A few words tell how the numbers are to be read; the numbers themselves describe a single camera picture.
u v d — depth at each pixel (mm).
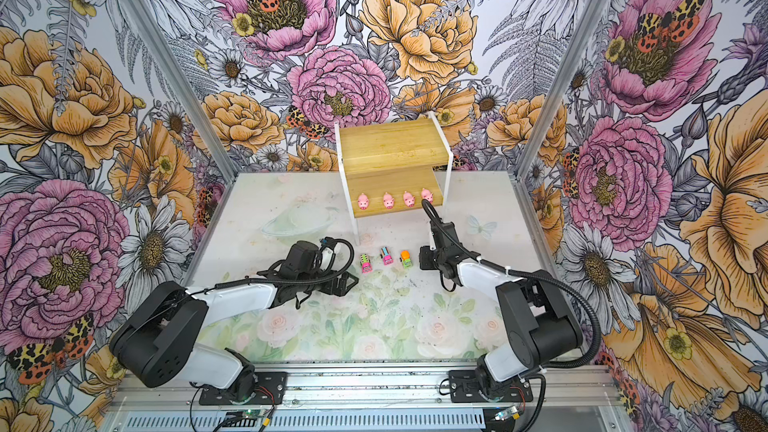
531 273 504
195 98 999
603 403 738
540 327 447
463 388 739
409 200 897
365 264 937
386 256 962
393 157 807
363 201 894
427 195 916
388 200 900
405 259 954
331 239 831
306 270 745
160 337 439
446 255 726
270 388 744
